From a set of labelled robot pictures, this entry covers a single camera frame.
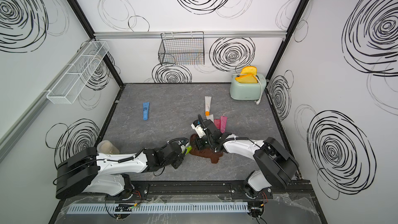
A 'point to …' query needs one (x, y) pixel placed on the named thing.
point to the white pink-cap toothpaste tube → (210, 117)
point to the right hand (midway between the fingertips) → (193, 142)
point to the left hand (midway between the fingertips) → (183, 155)
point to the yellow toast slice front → (247, 79)
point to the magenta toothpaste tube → (223, 121)
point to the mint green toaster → (247, 90)
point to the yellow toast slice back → (249, 69)
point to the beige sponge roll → (107, 146)
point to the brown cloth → (214, 156)
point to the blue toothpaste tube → (145, 111)
